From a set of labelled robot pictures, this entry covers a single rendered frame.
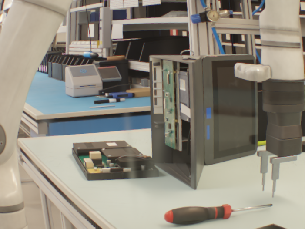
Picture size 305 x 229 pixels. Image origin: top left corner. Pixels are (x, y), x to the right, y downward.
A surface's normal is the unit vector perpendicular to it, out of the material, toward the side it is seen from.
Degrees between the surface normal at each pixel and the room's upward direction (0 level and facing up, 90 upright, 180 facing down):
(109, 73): 32
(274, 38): 90
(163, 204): 0
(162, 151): 90
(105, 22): 90
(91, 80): 41
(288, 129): 70
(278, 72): 90
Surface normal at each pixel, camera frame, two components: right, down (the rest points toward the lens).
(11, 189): 0.32, -0.88
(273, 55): -0.54, -0.02
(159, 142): -0.27, 0.14
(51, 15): 0.62, 0.32
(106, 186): -0.03, -0.99
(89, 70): 0.14, -0.81
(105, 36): 0.36, 0.11
